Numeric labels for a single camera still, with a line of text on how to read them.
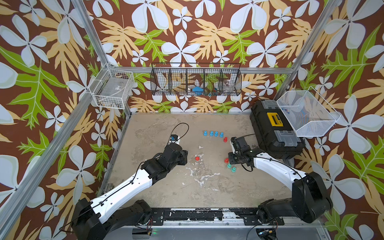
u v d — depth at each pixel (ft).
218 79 3.23
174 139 2.21
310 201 1.37
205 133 3.44
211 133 3.44
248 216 2.45
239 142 2.28
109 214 1.36
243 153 2.21
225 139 3.34
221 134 3.43
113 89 2.83
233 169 2.91
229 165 2.98
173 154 1.83
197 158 3.13
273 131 2.84
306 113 2.74
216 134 3.44
